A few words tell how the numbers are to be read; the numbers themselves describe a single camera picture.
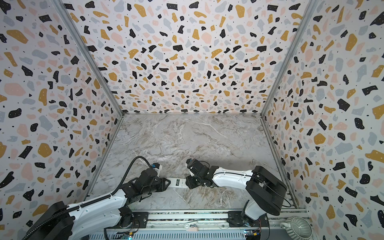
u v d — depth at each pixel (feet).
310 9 2.36
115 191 1.85
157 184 2.32
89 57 2.83
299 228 2.36
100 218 1.80
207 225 2.40
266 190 1.44
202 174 2.17
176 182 2.80
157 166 2.61
